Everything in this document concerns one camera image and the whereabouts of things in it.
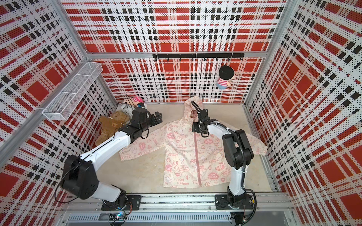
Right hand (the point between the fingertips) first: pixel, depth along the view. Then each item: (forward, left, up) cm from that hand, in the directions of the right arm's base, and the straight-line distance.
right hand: (197, 127), depth 98 cm
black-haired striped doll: (+25, -20, +27) cm, 42 cm away
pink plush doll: (+26, +52, +1) cm, 59 cm away
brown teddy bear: (+1, +61, +2) cm, 61 cm away
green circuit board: (-51, +41, -4) cm, 66 cm away
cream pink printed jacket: (-22, +7, -5) cm, 23 cm away
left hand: (-1, +25, +15) cm, 29 cm away
